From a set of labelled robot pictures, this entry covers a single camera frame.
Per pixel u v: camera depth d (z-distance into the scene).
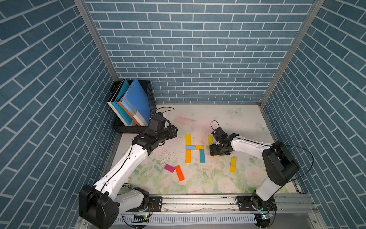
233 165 0.87
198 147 0.95
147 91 0.95
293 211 0.73
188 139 0.99
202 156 0.91
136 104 0.95
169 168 0.87
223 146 0.68
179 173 0.84
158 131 0.59
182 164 0.89
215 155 0.84
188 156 0.91
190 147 0.96
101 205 0.37
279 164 0.47
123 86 0.89
